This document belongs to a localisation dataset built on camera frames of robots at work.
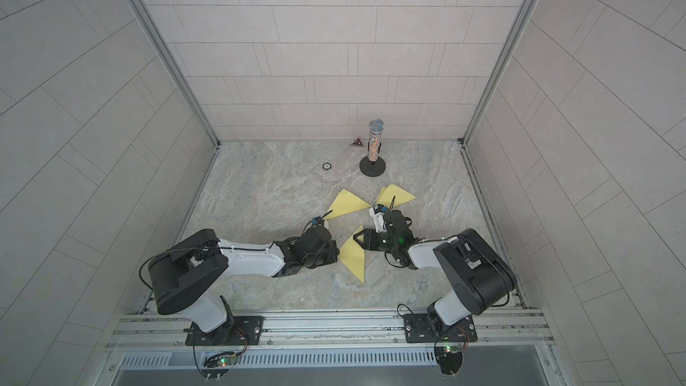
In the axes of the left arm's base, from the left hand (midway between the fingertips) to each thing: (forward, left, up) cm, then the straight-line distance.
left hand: (345, 253), depth 88 cm
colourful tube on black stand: (+35, -11, +4) cm, 37 cm away
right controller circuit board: (-28, -28, +3) cm, 40 cm away
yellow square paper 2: (+16, 0, +5) cm, 17 cm away
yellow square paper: (-2, -3, +3) cm, 4 cm away
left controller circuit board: (-29, +31, +3) cm, 43 cm away
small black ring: (+36, +9, +3) cm, 37 cm away
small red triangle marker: (+48, -4, +4) cm, 49 cm away
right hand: (+4, -4, +3) cm, 7 cm away
